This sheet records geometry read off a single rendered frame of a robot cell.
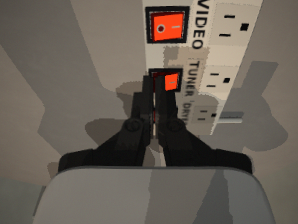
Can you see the white power strip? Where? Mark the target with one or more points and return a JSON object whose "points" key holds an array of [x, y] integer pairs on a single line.
{"points": [[198, 45]]}

